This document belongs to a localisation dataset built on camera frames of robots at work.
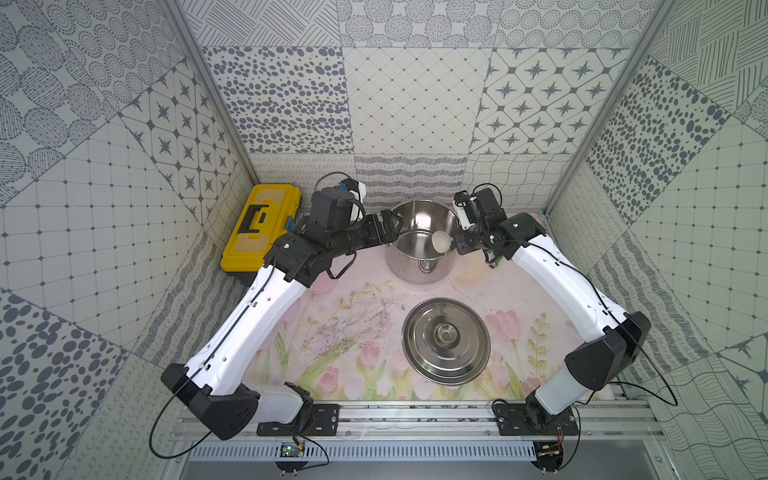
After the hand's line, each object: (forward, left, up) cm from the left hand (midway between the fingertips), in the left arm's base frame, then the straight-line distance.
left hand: (388, 216), depth 65 cm
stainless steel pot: (+8, -6, -26) cm, 28 cm away
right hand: (+6, -20, -14) cm, 25 cm away
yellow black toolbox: (+21, +41, -21) cm, 51 cm away
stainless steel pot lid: (-13, -17, -39) cm, 44 cm away
